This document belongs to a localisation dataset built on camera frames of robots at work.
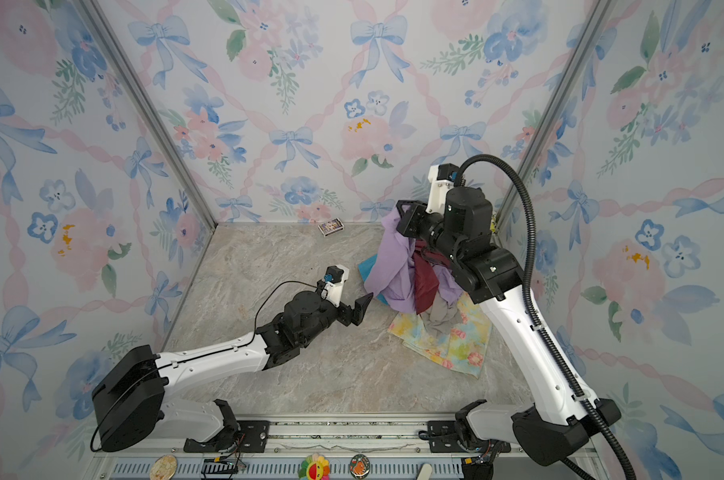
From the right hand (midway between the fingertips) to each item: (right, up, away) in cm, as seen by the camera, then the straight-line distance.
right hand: (397, 200), depth 62 cm
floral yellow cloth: (+22, -39, +26) cm, 52 cm away
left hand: (-8, -19, +14) cm, 25 cm away
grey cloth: (+16, -30, +28) cm, 44 cm away
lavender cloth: (0, -18, +16) cm, 24 cm away
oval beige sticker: (-54, -61, +8) cm, 82 cm away
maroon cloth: (+10, -17, +22) cm, 30 cm away
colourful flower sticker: (-18, -60, +7) cm, 63 cm away
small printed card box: (-20, 0, +55) cm, 59 cm away
